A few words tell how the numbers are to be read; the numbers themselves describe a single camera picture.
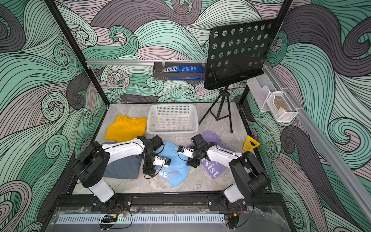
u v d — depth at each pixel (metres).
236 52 0.64
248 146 0.96
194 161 0.79
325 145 0.51
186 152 0.78
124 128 1.04
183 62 0.95
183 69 0.92
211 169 0.84
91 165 0.45
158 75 0.93
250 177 0.43
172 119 1.10
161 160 0.76
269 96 0.72
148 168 0.74
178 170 0.84
